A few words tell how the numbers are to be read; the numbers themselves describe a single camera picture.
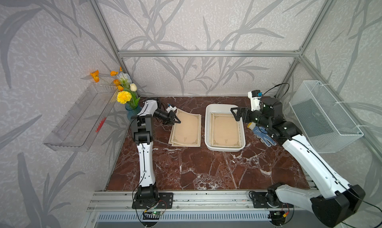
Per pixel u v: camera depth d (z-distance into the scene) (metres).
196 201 0.75
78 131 0.64
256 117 0.61
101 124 0.66
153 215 0.72
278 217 0.75
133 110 0.89
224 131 0.98
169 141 0.94
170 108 0.99
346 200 0.37
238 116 0.64
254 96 0.62
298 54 0.94
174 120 0.96
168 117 0.91
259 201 0.73
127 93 0.78
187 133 0.99
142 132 0.66
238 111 0.64
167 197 0.75
